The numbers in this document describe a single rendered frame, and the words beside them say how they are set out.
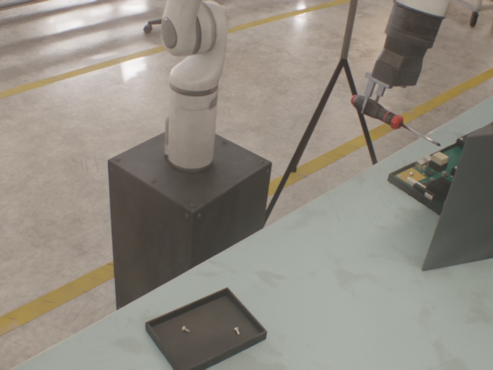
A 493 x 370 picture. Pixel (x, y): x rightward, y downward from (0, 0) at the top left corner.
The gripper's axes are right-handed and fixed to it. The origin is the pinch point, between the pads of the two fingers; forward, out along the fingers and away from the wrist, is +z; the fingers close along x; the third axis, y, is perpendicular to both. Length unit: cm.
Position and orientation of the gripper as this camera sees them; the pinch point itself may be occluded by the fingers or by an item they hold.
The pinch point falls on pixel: (367, 112)
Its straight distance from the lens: 96.9
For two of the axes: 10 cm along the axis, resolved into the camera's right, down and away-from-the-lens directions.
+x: 7.3, -1.3, 6.7
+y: 6.4, 4.7, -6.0
